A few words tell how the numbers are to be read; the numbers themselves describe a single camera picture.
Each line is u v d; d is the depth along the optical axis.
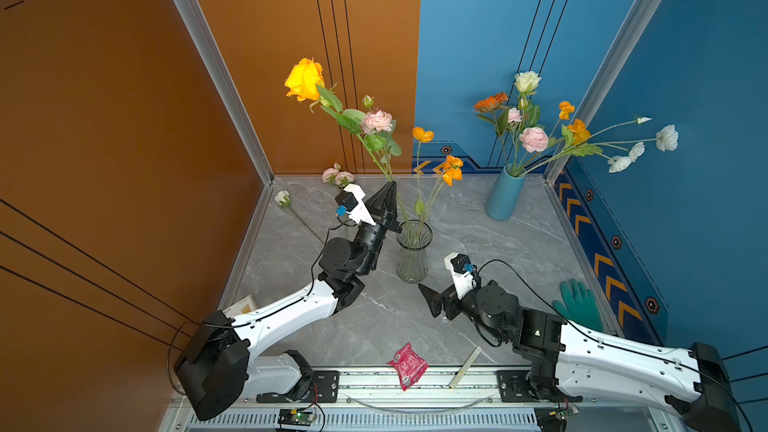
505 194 0.98
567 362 0.50
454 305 0.62
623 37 0.82
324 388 0.73
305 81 0.48
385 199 0.60
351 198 0.54
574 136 0.80
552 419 0.70
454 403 0.72
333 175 1.16
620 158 0.72
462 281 0.60
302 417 0.70
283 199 1.09
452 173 0.70
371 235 0.59
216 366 0.40
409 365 0.76
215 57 0.85
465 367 0.77
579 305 0.86
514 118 0.88
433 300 0.61
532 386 0.66
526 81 0.85
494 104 0.83
